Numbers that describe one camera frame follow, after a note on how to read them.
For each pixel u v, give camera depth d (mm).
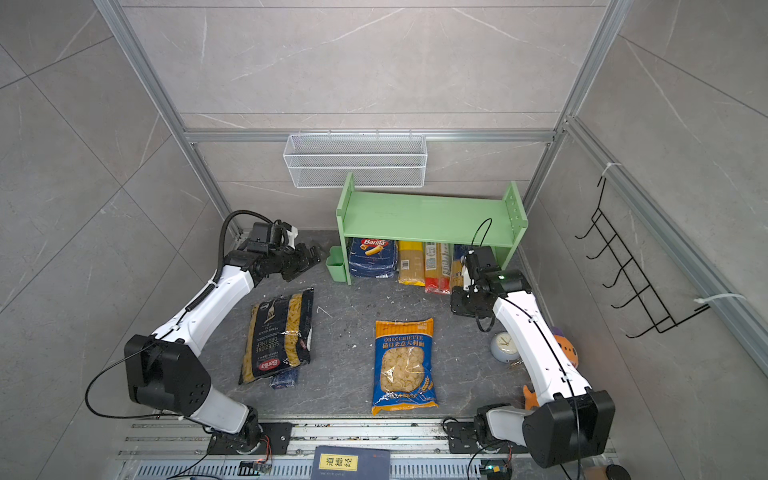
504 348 852
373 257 881
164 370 458
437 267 901
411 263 904
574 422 376
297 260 737
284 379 798
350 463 686
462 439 728
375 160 1009
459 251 893
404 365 818
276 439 734
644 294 635
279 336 817
